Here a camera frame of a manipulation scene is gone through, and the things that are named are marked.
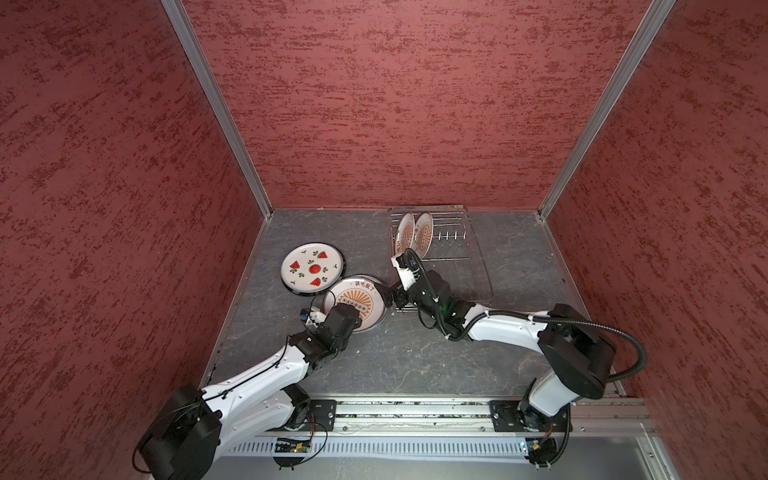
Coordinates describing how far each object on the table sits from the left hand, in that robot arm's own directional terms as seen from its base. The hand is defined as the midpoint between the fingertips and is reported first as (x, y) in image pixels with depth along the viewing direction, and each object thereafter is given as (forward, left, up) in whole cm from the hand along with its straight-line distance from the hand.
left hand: (354, 320), depth 86 cm
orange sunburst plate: (+11, -1, -3) cm, 11 cm away
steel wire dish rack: (+25, -33, +1) cm, 41 cm away
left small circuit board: (-30, +14, -7) cm, 34 cm away
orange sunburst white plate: (+35, -16, -1) cm, 38 cm away
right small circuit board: (-30, -48, -6) cm, 57 cm away
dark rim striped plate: (+10, +13, -3) cm, 17 cm away
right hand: (+7, -9, +10) cm, 16 cm away
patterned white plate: (+3, -5, -3) cm, 7 cm away
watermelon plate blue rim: (+20, +17, -2) cm, 26 cm away
